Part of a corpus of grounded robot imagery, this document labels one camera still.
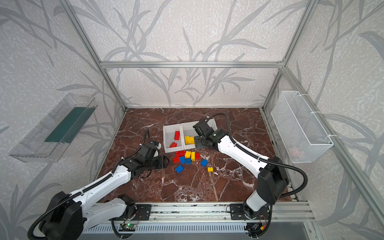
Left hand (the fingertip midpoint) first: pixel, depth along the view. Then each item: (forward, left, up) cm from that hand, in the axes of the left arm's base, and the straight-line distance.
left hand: (168, 157), depth 85 cm
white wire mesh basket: (-3, -61, +28) cm, 67 cm away
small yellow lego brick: (-4, -24, -8) cm, 26 cm away
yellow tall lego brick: (+3, -14, -6) cm, 15 cm away
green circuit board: (-33, +17, -9) cm, 38 cm away
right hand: (+9, -19, +8) cm, 23 cm away
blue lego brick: (0, -21, -9) cm, 22 cm away
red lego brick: (+5, -5, -7) cm, 10 cm away
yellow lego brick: (+13, -11, -2) cm, 17 cm away
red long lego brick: (+19, -2, -7) cm, 20 cm away
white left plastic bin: (+20, +4, -8) cm, 22 cm away
